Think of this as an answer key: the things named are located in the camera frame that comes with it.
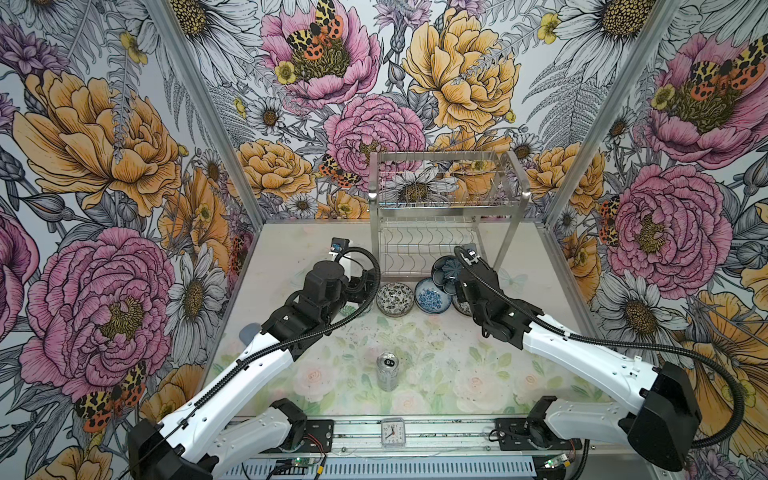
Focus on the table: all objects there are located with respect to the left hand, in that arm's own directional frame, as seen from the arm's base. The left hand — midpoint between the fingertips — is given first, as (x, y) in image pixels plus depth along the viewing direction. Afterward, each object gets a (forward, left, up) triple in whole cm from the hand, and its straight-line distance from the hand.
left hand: (356, 276), depth 75 cm
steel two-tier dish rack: (+49, -23, -21) cm, 58 cm away
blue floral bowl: (+6, -22, -22) cm, 31 cm away
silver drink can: (-19, -8, -11) cm, 24 cm away
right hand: (+3, -30, -4) cm, 30 cm away
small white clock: (-30, -9, -23) cm, 39 cm away
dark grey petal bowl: (+5, -24, -6) cm, 25 cm away
